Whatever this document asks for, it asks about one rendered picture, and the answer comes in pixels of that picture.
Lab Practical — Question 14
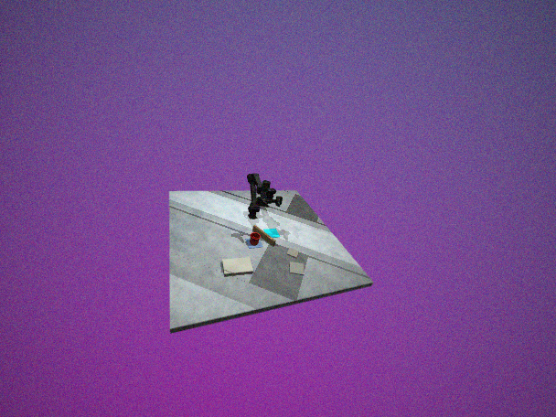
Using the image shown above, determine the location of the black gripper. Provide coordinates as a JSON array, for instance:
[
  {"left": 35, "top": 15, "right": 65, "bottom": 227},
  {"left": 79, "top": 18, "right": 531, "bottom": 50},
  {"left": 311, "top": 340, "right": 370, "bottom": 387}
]
[{"left": 256, "top": 194, "right": 283, "bottom": 208}]

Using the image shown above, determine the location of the tan wooden plank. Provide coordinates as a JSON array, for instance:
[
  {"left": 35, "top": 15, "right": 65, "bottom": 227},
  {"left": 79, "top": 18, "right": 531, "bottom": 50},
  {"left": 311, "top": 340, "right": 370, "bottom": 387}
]
[{"left": 252, "top": 225, "right": 276, "bottom": 246}]

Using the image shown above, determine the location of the beige square tile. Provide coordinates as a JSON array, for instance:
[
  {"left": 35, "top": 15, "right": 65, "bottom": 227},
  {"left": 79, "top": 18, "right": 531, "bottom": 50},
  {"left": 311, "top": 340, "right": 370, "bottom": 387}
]
[{"left": 286, "top": 248, "right": 299, "bottom": 258}]

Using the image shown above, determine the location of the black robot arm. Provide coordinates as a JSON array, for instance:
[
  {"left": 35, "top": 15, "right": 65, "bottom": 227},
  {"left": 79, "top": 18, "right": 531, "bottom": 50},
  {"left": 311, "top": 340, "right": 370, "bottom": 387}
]
[{"left": 247, "top": 173, "right": 276, "bottom": 219}]

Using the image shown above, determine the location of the cream flat rectangular block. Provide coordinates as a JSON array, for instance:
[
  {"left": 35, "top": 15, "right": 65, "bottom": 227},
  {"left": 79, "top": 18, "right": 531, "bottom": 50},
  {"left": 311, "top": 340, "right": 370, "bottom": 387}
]
[{"left": 222, "top": 257, "right": 253, "bottom": 277}]

